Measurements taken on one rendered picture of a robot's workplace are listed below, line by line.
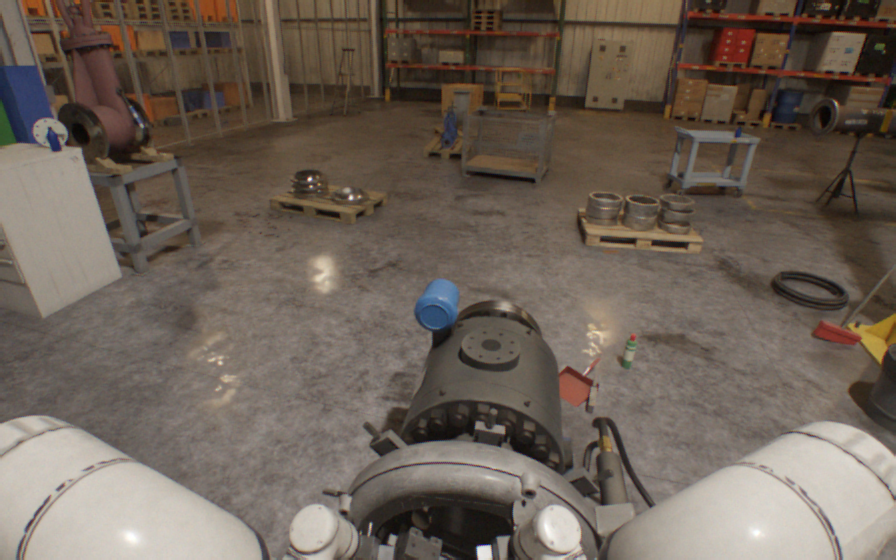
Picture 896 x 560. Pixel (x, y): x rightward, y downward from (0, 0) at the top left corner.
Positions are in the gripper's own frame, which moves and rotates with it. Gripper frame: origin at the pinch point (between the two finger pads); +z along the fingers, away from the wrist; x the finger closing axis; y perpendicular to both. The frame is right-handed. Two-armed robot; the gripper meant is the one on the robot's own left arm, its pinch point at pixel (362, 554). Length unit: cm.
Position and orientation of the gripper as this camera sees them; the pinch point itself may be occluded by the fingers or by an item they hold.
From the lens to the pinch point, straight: 130.1
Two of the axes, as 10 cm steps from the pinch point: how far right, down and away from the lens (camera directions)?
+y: 1.0, -7.8, 6.2
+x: -9.8, 0.1, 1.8
